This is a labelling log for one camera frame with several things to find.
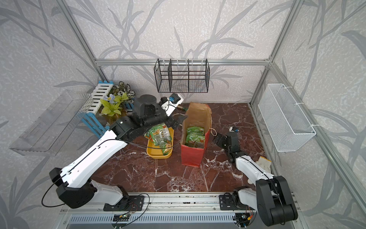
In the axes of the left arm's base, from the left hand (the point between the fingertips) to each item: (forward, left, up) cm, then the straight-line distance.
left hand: (181, 108), depth 64 cm
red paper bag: (+16, -10, -24) cm, 31 cm away
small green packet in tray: (-2, +12, -37) cm, 38 cm away
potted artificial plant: (+17, +44, -18) cm, 50 cm away
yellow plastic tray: (-3, +18, -40) cm, 44 cm away
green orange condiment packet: (+10, -8, -35) cm, 37 cm away
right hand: (+4, -23, -30) cm, 38 cm away
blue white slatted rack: (+7, +53, -17) cm, 56 cm away
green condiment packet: (+8, +17, -36) cm, 40 cm away
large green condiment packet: (+4, -7, -36) cm, 37 cm away
